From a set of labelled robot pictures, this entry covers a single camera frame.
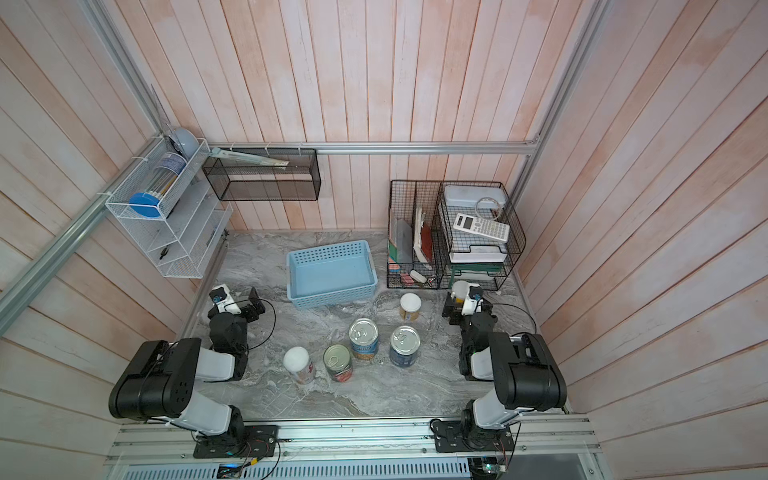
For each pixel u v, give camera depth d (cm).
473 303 77
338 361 76
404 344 78
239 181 107
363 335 82
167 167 77
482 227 92
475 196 99
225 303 76
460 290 86
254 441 73
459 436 73
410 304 93
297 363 75
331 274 108
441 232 104
